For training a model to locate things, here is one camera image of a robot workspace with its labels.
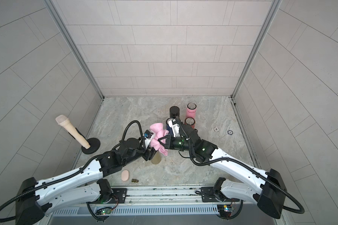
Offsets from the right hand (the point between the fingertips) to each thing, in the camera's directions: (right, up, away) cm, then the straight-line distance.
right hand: (158, 143), depth 67 cm
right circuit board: (+34, -32, +1) cm, 47 cm away
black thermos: (+8, +14, +18) cm, 24 cm away
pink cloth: (+1, +5, 0) cm, 5 cm away
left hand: (-1, -2, +7) cm, 8 cm away
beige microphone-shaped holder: (-39, -4, +10) cm, 41 cm away
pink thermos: (+18, +16, +16) cm, 29 cm away
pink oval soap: (-19, -20, +9) cm, 29 cm away
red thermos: (+17, +10, +10) cm, 22 cm away
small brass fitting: (-14, -23, +9) cm, 28 cm away
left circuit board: (-24, -31, -2) cm, 39 cm away
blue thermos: (+5, +8, -1) cm, 9 cm away
